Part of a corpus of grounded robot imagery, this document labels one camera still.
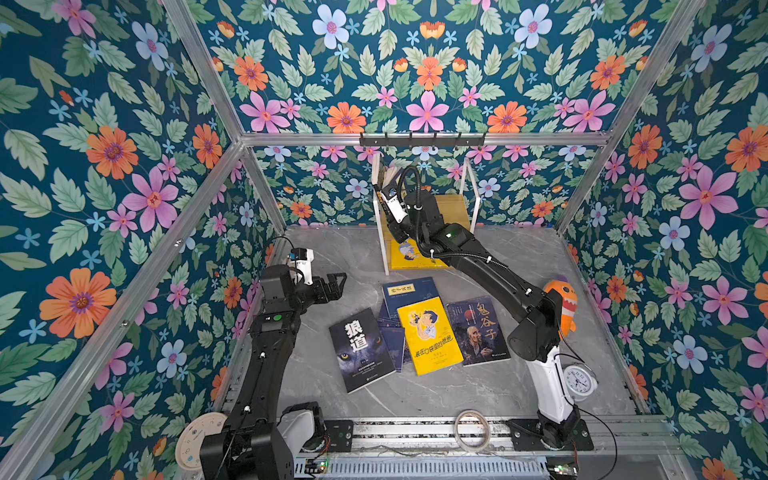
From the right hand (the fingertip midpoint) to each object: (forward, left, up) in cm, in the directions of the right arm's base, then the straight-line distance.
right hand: (395, 207), depth 81 cm
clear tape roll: (-49, -19, -34) cm, 62 cm away
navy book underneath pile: (-24, +1, -30) cm, 38 cm away
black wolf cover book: (-29, +10, -29) cm, 42 cm away
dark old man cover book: (-22, -25, -31) cm, 46 cm away
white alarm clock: (-38, -49, -29) cm, 69 cm away
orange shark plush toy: (-17, -52, -24) cm, 60 cm away
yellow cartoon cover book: (-25, -10, -30) cm, 40 cm away
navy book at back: (-9, -1, -30) cm, 31 cm away
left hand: (-15, +16, -8) cm, 23 cm away
